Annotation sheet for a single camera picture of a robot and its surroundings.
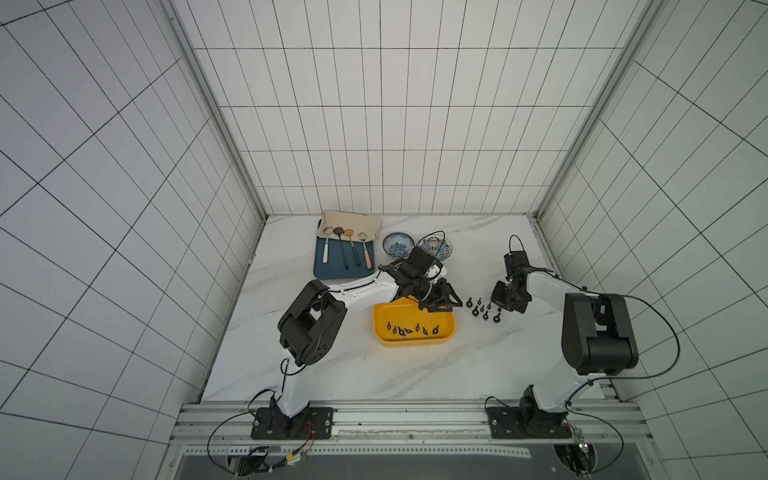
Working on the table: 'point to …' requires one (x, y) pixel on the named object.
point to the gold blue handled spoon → (349, 233)
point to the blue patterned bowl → (398, 245)
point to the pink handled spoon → (363, 236)
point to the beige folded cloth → (355, 221)
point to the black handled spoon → (339, 231)
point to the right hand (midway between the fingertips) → (490, 298)
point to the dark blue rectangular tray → (335, 268)
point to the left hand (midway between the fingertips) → (453, 310)
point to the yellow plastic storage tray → (401, 322)
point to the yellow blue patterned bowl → (438, 246)
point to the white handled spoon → (328, 230)
